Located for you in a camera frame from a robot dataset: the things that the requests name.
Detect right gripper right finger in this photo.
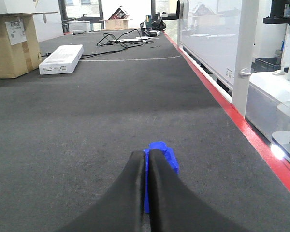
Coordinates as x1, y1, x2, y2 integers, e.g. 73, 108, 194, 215
146, 149, 251, 232

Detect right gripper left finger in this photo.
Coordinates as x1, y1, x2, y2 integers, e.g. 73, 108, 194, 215
55, 150, 147, 232

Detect blue plastic box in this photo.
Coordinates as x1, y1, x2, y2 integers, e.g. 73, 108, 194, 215
143, 141, 181, 214

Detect conveyor with dark grey belt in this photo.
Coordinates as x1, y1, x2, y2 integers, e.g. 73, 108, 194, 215
0, 28, 290, 232

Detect white flat long box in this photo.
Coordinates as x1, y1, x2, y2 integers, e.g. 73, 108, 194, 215
38, 44, 84, 75

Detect white paper sheets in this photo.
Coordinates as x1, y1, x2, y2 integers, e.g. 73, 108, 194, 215
117, 35, 156, 42

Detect white framed partition panel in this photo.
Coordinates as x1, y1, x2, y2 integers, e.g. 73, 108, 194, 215
176, 0, 253, 119

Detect open cardboard box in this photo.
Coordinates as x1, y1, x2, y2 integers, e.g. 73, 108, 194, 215
100, 6, 133, 30

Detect white printer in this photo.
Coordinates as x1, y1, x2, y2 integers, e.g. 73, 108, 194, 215
68, 20, 91, 34

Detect black bag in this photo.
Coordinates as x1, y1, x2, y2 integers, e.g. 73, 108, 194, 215
140, 19, 166, 32

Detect large brown cardboard box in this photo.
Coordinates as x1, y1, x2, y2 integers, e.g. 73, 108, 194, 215
0, 12, 43, 79

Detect white carton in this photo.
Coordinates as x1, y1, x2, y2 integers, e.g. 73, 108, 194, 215
0, 0, 58, 17

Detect black cable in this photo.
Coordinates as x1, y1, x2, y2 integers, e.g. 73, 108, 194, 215
81, 29, 145, 60

